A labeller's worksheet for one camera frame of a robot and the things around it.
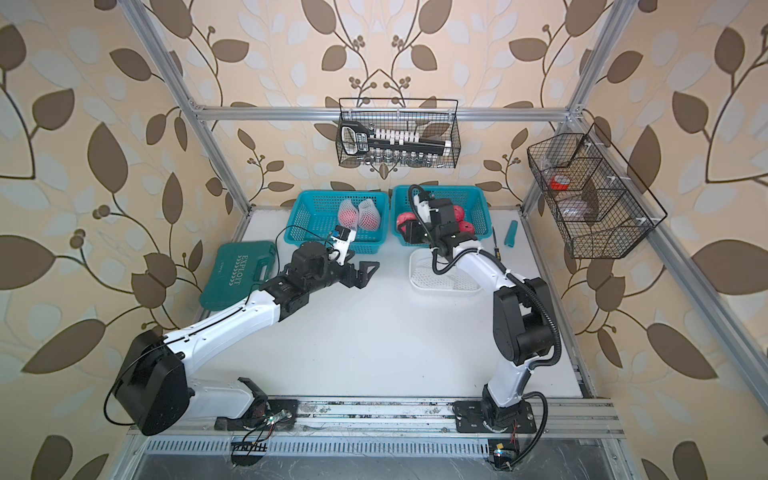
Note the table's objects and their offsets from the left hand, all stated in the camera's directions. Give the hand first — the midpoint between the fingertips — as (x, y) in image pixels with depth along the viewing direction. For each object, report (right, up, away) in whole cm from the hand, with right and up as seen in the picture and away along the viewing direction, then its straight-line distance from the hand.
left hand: (362, 254), depth 79 cm
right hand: (+13, +8, +12) cm, 20 cm away
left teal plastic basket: (-24, +13, +40) cm, 49 cm away
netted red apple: (-1, +12, +29) cm, 32 cm away
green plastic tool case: (-43, -5, +18) cm, 47 cm away
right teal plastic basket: (+38, +19, +34) cm, 54 cm away
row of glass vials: (+13, +28, +10) cm, 33 cm away
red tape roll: (+54, +20, +2) cm, 57 cm away
